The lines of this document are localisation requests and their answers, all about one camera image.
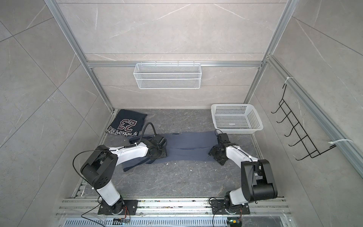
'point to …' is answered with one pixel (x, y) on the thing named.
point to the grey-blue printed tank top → (182, 147)
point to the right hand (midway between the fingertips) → (212, 155)
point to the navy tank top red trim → (126, 123)
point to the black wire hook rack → (303, 136)
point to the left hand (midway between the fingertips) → (164, 151)
